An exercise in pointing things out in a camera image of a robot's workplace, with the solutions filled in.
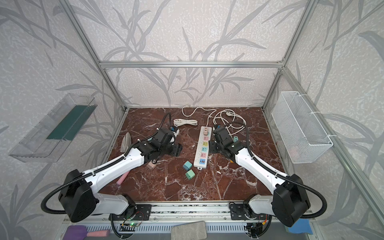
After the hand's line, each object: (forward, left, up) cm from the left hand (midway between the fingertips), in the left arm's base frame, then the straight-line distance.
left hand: (180, 142), depth 83 cm
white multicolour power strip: (-3, -12, -13) cm, 18 cm away
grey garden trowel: (+8, +38, -15) cm, 42 cm away
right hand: (+3, -19, -1) cm, 19 cm away
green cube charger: (-14, -6, -13) cm, 20 cm away
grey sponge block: (-39, -9, -11) cm, 42 cm away
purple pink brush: (-40, +44, -13) cm, 61 cm away
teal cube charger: (-8, -3, -13) cm, 16 cm away
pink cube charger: (+14, -15, -9) cm, 22 cm away
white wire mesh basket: (-6, -54, +21) cm, 58 cm away
